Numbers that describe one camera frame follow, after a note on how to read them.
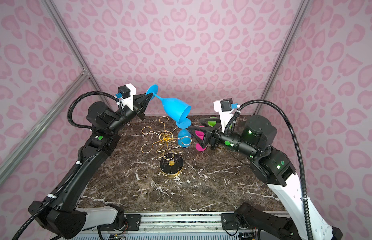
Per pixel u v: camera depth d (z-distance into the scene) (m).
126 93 0.47
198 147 1.00
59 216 0.36
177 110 0.54
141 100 0.55
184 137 0.81
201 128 0.42
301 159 0.38
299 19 0.72
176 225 0.73
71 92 0.80
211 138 0.41
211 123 0.96
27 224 0.34
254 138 0.35
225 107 0.40
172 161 0.92
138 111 0.53
